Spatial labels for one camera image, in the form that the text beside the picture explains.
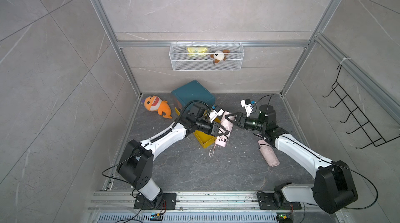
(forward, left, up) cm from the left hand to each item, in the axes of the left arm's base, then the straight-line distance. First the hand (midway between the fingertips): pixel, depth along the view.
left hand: (228, 131), depth 74 cm
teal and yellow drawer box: (+27, +17, 0) cm, 31 cm away
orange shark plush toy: (+31, +45, -13) cm, 56 cm away
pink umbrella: (-5, -24, -18) cm, 31 cm away
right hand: (+6, -1, +2) cm, 7 cm away
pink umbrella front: (+3, +1, +3) cm, 5 cm away
